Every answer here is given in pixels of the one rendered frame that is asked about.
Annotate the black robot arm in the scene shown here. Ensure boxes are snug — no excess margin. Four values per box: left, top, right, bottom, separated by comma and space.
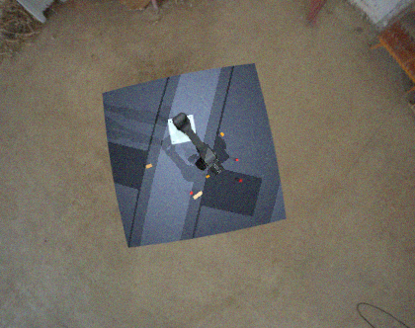
172, 112, 224, 175

